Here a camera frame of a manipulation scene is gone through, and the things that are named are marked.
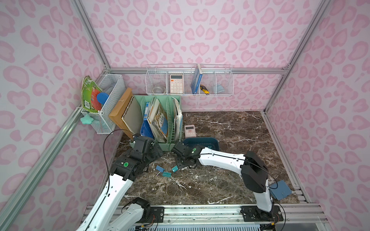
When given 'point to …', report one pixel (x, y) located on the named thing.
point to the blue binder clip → (160, 169)
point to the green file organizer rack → (168, 104)
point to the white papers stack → (178, 120)
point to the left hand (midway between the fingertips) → (154, 149)
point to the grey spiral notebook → (133, 116)
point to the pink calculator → (190, 131)
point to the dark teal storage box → (211, 142)
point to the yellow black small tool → (204, 89)
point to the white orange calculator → (176, 83)
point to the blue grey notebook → (280, 189)
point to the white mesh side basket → (105, 120)
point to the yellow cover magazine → (158, 120)
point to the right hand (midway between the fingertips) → (179, 162)
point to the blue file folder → (146, 130)
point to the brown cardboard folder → (116, 114)
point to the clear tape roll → (158, 89)
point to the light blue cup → (219, 88)
